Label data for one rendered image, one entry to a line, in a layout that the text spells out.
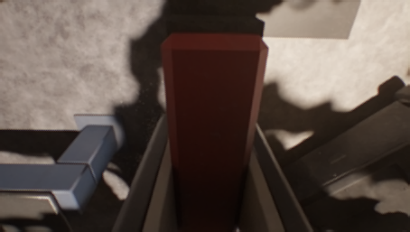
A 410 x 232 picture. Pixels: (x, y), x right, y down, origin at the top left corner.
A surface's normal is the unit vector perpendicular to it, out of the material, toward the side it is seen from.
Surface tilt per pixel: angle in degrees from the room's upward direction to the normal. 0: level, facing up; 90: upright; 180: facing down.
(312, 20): 0
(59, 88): 0
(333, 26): 0
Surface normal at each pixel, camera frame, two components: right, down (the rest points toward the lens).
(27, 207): 0.01, 0.52
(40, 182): 0.02, -0.85
